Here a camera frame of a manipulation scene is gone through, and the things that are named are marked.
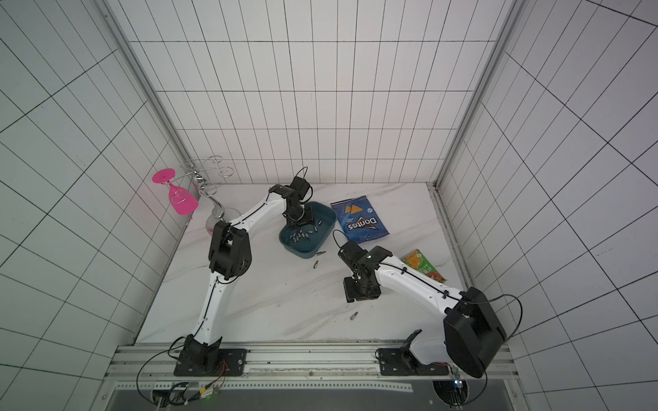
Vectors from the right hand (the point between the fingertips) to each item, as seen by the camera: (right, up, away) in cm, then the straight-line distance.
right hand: (347, 299), depth 80 cm
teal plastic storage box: (-14, +16, +21) cm, 30 cm away
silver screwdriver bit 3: (+2, -7, +1) cm, 7 cm away
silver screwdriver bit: (-9, +12, +15) cm, 21 cm away
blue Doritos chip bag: (+6, +24, +24) cm, 35 cm away
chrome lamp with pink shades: (-51, +39, +4) cm, 64 cm away
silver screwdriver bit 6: (-21, +17, +21) cm, 34 cm away
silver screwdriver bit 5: (-17, +18, +21) cm, 32 cm away
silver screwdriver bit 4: (-10, +23, +25) cm, 35 cm away
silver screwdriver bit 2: (-11, +8, +13) cm, 19 cm away
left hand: (-14, +21, +19) cm, 32 cm away
